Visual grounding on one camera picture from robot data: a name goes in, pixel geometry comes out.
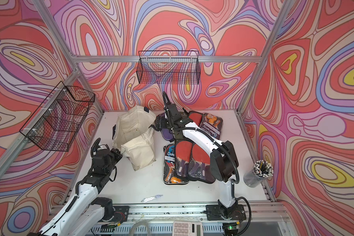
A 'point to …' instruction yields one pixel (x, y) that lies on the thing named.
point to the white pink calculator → (187, 228)
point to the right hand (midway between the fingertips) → (161, 125)
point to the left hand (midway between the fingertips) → (121, 149)
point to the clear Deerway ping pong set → (168, 167)
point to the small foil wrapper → (150, 198)
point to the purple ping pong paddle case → (167, 134)
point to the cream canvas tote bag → (132, 133)
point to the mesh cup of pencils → (262, 169)
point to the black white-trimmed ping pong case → (212, 124)
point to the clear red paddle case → (199, 167)
